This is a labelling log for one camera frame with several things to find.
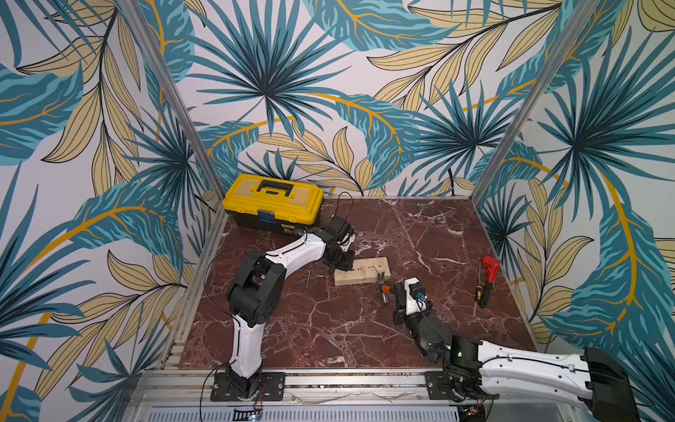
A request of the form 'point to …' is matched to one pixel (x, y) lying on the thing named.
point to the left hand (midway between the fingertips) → (347, 274)
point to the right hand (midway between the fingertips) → (398, 286)
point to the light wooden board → (365, 270)
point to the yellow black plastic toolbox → (287, 204)
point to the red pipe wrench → (492, 266)
